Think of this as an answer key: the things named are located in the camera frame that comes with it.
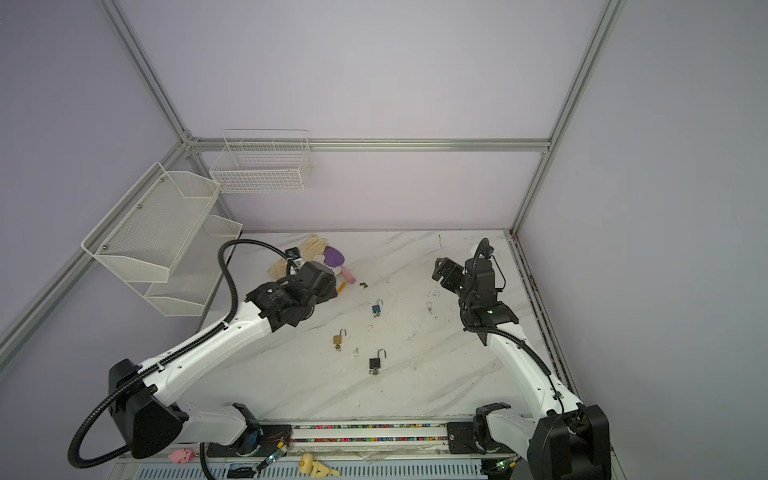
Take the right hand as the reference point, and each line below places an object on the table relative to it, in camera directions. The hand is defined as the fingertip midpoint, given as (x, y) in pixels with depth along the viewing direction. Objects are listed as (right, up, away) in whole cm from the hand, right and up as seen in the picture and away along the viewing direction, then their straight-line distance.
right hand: (446, 264), depth 81 cm
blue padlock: (-20, -15, +17) cm, 30 cm away
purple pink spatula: (-37, +2, +31) cm, 48 cm away
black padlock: (-20, -29, +5) cm, 36 cm away
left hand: (-37, -6, -3) cm, 37 cm away
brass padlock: (-32, -23, +9) cm, 41 cm away
